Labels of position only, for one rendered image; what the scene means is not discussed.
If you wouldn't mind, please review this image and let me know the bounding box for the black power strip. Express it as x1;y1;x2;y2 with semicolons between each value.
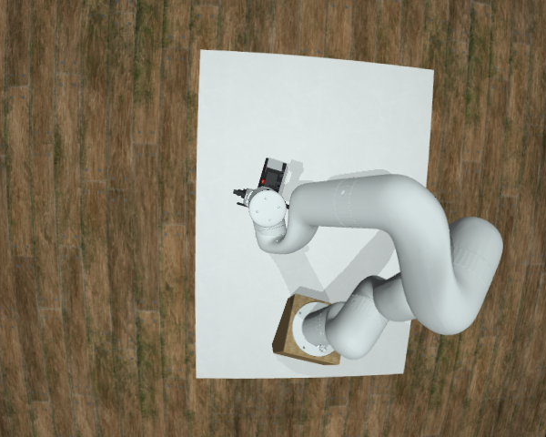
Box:
237;158;287;207

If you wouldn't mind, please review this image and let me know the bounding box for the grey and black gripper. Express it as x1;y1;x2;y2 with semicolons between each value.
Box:
233;188;289;209

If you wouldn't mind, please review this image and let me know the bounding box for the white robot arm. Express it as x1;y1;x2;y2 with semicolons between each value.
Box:
246;158;503;360

